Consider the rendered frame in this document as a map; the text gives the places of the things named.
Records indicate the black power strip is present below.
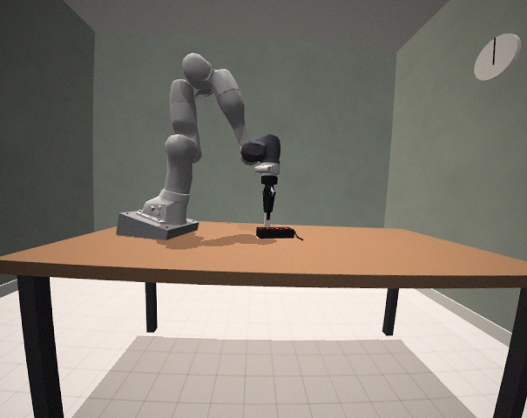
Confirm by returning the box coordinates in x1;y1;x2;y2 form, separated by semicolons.
256;227;299;239

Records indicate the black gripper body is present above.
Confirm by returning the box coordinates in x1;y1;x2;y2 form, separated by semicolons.
261;175;278;196

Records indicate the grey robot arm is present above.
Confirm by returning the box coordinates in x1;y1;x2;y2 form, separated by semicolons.
136;53;280;225

